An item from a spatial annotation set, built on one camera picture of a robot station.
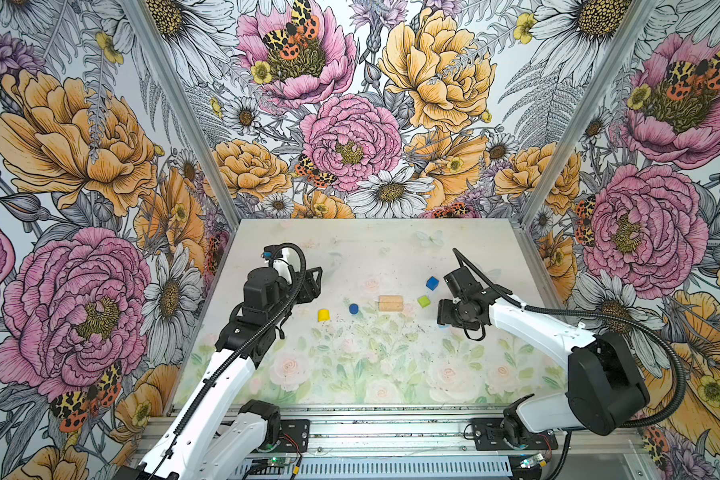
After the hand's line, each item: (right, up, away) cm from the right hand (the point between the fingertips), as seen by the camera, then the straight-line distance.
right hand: (450, 326), depth 87 cm
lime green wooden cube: (-5, +5, +12) cm, 14 cm away
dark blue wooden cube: (-2, +11, +14) cm, 18 cm away
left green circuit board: (-45, -27, -16) cm, 55 cm away
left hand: (-38, +14, -10) cm, 42 cm away
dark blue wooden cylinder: (-28, +3, +9) cm, 30 cm away
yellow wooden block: (-38, +2, +8) cm, 38 cm away
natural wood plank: (-17, +5, +11) cm, 20 cm away
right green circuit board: (+15, -28, -16) cm, 35 cm away
